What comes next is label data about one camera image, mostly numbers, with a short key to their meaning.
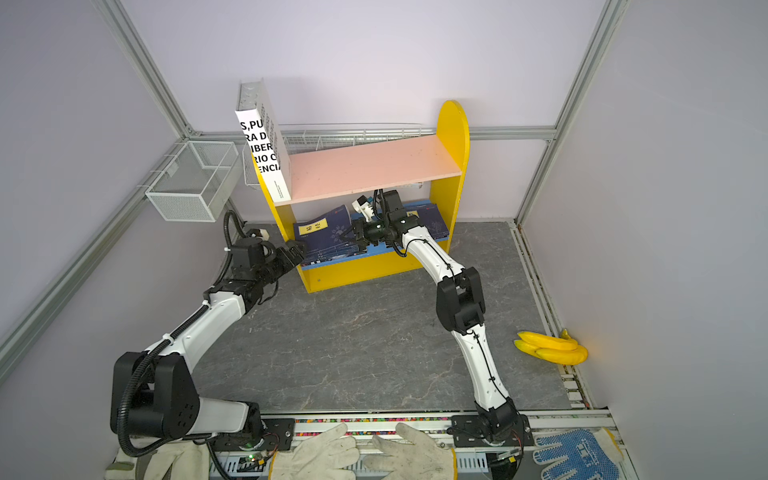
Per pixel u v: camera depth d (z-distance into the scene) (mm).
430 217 988
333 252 870
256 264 667
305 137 922
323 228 913
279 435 736
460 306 608
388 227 754
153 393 416
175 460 683
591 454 707
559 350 843
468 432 734
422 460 705
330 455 708
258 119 545
